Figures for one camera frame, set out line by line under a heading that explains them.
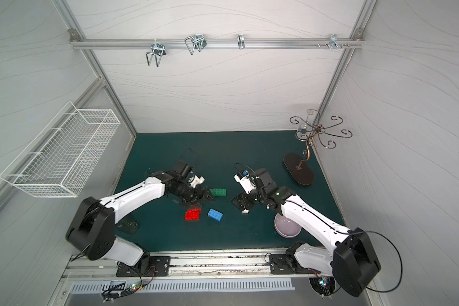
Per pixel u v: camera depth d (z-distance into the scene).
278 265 0.73
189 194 0.73
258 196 0.67
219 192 0.93
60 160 0.69
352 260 0.40
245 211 0.93
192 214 0.86
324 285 0.72
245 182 0.72
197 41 0.76
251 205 0.71
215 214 0.86
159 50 0.78
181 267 0.75
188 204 0.76
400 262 0.40
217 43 0.80
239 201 0.70
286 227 0.80
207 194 0.75
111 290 0.69
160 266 0.73
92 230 0.43
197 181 0.80
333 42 0.77
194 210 0.88
